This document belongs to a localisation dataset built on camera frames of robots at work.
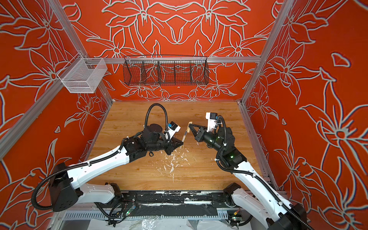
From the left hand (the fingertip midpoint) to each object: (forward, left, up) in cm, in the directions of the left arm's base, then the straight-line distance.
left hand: (182, 141), depth 70 cm
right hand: (+4, -2, +8) cm, 9 cm away
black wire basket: (+53, +18, +7) cm, 57 cm away
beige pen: (+1, -1, +2) cm, 2 cm away
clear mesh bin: (+40, +68, +10) cm, 80 cm away
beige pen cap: (+3, -3, +6) cm, 7 cm away
